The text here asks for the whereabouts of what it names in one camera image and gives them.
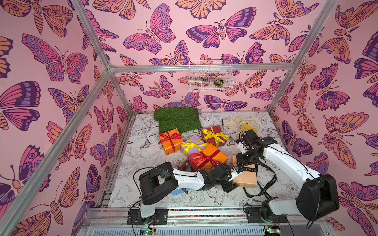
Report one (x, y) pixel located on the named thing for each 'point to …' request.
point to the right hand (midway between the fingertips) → (242, 161)
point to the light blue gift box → (179, 191)
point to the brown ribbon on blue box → (183, 166)
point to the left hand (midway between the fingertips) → (237, 179)
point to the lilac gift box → (194, 150)
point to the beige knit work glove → (235, 122)
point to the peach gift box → (247, 179)
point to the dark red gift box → (213, 135)
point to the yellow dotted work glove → (251, 125)
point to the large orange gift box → (221, 157)
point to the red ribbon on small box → (167, 136)
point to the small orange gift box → (167, 144)
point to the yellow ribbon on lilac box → (191, 145)
